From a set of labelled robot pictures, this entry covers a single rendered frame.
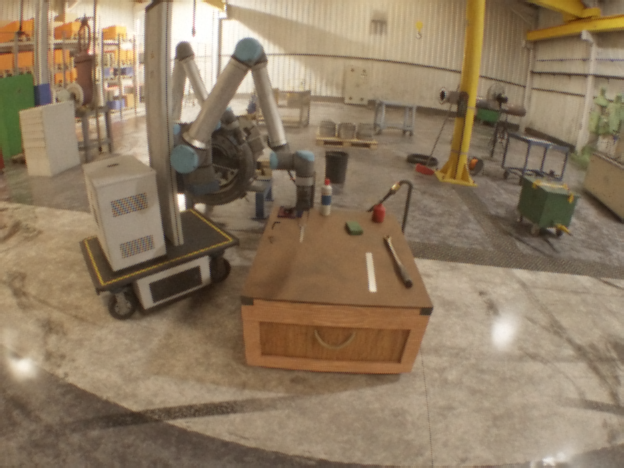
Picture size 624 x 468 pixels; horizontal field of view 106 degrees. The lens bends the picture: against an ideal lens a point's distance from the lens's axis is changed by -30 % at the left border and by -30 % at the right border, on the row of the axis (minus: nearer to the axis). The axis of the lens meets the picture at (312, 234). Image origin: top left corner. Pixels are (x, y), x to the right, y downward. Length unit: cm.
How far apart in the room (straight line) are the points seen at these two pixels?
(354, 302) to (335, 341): 24
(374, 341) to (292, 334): 37
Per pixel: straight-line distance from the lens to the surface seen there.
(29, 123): 634
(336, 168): 423
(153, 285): 197
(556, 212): 401
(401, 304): 141
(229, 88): 161
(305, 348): 156
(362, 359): 162
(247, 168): 271
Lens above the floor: 130
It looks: 26 degrees down
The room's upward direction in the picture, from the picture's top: 3 degrees clockwise
